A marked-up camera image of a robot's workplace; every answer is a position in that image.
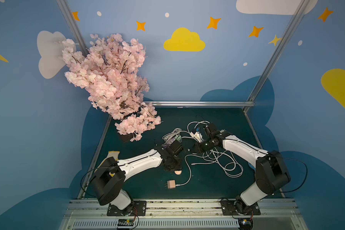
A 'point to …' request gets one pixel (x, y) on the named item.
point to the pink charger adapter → (170, 184)
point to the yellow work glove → (115, 154)
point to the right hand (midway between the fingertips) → (192, 150)
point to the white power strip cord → (175, 134)
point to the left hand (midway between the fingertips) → (182, 166)
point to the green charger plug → (178, 138)
